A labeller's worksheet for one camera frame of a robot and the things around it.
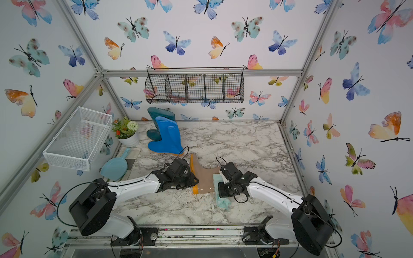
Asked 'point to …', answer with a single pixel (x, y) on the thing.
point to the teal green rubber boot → (154, 112)
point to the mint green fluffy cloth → (223, 202)
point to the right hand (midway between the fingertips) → (220, 191)
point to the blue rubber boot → (171, 142)
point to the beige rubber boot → (204, 176)
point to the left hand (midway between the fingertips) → (200, 181)
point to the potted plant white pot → (126, 131)
